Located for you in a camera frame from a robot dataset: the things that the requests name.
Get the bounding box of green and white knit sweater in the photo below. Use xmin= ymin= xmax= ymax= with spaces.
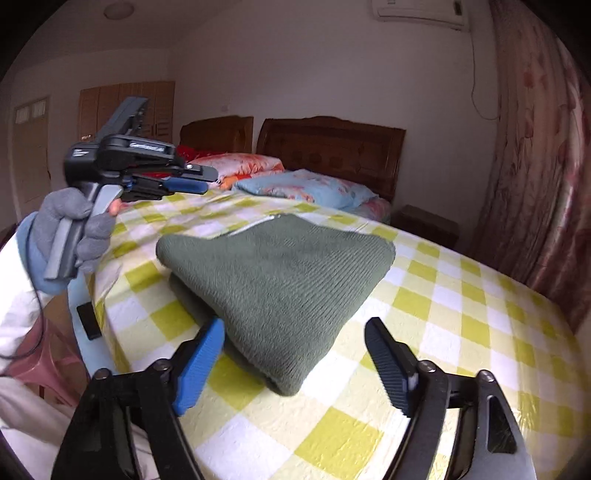
xmin=155 ymin=214 xmax=396 ymax=396

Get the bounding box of grey gloved left hand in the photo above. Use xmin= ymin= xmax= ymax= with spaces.
xmin=31 ymin=188 xmax=122 ymax=279

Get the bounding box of pink plastic stool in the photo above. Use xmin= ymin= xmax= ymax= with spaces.
xmin=6 ymin=319 xmax=89 ymax=407

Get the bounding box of red dotted quilt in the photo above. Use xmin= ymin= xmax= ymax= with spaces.
xmin=175 ymin=145 xmax=209 ymax=162

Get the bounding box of orange floral pillow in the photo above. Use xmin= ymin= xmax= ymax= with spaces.
xmin=189 ymin=153 xmax=284 ymax=190

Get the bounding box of pink floral curtain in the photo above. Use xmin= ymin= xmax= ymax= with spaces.
xmin=470 ymin=1 xmax=590 ymax=331

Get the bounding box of dark wooden headboard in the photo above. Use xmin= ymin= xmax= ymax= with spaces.
xmin=256 ymin=116 xmax=406 ymax=201

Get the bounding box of air conditioner cable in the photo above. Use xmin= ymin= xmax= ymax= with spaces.
xmin=469 ymin=27 xmax=501 ymax=122

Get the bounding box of dark wooden nightstand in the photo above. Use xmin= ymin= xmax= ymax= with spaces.
xmin=391 ymin=205 xmax=460 ymax=250

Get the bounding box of wooden door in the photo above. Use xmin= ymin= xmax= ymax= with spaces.
xmin=12 ymin=97 xmax=51 ymax=217

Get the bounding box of black phone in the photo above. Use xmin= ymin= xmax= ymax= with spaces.
xmin=76 ymin=301 xmax=102 ymax=341

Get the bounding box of light wooden wardrobe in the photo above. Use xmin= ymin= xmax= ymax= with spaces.
xmin=77 ymin=81 xmax=175 ymax=143

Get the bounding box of white air conditioner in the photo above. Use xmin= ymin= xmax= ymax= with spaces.
xmin=370 ymin=0 xmax=470 ymax=31

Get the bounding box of white sleeved left forearm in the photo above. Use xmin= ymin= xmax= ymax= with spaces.
xmin=1 ymin=214 xmax=73 ymax=479

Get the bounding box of blue floral pillow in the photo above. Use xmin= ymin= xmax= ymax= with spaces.
xmin=231 ymin=169 xmax=378 ymax=210

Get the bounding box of round ceiling lamp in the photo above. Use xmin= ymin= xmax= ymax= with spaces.
xmin=103 ymin=0 xmax=135 ymax=21

